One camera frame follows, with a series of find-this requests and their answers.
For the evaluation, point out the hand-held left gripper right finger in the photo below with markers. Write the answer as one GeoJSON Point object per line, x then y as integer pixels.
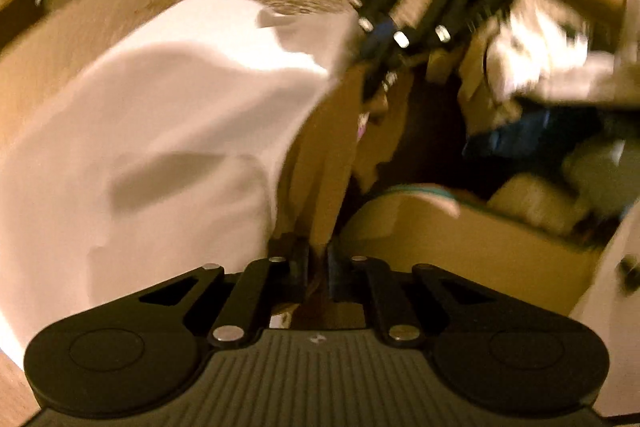
{"type": "Point", "coordinates": [340, 277]}

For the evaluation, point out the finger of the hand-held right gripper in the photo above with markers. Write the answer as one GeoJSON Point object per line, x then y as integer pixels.
{"type": "Point", "coordinates": [377, 39]}
{"type": "Point", "coordinates": [440, 12]}

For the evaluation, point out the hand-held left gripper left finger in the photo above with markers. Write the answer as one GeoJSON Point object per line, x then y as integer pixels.
{"type": "Point", "coordinates": [292, 272]}

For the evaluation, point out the white printed sweatshirt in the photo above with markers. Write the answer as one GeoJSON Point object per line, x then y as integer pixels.
{"type": "Point", "coordinates": [165, 147]}

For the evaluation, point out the white patterned cloth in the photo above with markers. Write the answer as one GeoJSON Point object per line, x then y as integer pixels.
{"type": "Point", "coordinates": [540, 52]}

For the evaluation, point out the brown cardboard box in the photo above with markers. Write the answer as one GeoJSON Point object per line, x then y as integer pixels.
{"type": "Point", "coordinates": [475, 252]}

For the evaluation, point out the dark blue cloth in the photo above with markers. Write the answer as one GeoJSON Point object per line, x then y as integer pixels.
{"type": "Point", "coordinates": [530, 132]}

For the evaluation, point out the beige cloth bundle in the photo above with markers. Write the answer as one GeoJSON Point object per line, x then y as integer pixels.
{"type": "Point", "coordinates": [532, 202]}

